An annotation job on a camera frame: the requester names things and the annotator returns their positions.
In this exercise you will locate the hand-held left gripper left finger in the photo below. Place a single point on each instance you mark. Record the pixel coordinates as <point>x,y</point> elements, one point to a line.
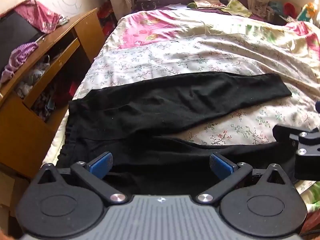
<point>101,165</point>

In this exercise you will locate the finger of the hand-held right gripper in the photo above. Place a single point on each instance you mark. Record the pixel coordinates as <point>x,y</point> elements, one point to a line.
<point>283,133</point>
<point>318,108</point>

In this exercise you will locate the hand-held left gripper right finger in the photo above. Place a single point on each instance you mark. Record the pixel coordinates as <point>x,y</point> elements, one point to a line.
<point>221,166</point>

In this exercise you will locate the black pants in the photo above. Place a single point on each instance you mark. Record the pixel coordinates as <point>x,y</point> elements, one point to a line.
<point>150,97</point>

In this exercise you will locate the red green printed bed sheet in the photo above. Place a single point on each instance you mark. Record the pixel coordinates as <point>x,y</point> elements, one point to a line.
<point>311,200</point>

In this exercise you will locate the wooden desk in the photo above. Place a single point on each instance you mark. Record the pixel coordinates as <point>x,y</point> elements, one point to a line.
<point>25,135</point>

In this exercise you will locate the colourful printed box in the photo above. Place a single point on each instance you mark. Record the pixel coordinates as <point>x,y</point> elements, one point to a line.
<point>307,11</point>

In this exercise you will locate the red plush toy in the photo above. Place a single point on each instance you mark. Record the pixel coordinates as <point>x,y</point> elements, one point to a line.
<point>290,8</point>

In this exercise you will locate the pile of clothes in desk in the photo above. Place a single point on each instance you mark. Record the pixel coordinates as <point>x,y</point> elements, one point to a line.
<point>37,80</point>

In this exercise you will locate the teal plush toy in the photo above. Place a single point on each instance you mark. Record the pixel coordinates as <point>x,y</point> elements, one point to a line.
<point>276,6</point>

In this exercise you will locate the floral patchwork bed quilt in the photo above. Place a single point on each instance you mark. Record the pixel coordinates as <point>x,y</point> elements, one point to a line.
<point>200,50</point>

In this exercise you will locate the green patterned paper bag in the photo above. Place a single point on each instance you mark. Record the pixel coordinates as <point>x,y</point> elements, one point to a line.
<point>236,7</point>

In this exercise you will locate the purple patterned cloth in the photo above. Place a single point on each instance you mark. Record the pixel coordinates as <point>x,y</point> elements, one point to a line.
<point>20,55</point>

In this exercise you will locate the red patterned cloth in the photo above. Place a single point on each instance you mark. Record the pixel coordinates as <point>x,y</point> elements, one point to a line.
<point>106,20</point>

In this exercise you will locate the magazine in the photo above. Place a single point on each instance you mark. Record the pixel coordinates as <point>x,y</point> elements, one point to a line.
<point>208,3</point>

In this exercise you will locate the black monitor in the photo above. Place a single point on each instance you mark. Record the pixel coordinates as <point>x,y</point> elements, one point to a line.
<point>15,32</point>

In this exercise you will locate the pink floral cloth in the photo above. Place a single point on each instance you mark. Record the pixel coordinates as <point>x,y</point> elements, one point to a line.
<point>40,15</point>

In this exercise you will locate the white paper sheet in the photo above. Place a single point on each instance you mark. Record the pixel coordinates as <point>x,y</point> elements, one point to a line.
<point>176,6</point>

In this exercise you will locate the black handbag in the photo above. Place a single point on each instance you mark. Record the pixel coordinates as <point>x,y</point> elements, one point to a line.
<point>147,1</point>

